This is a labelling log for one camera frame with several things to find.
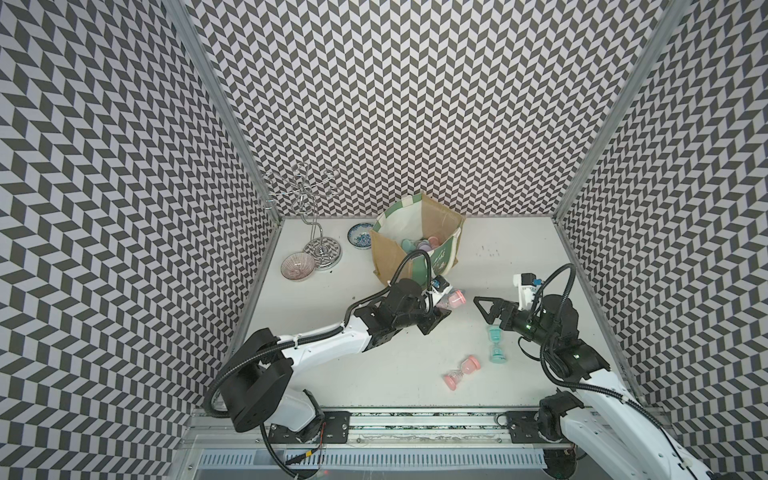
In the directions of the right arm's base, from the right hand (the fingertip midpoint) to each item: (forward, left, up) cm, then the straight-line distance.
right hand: (484, 307), depth 77 cm
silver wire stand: (+27, +46, +18) cm, 57 cm away
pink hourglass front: (-11, +3, -14) cm, 18 cm away
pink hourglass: (+1, +8, +2) cm, 8 cm away
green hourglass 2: (-8, -5, -14) cm, 17 cm away
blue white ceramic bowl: (+35, +37, -12) cm, 52 cm away
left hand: (+1, +10, -2) cm, 11 cm away
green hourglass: (+27, +19, -7) cm, 34 cm away
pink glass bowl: (+23, +58, -13) cm, 63 cm away
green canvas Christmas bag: (+32, +16, -10) cm, 38 cm away
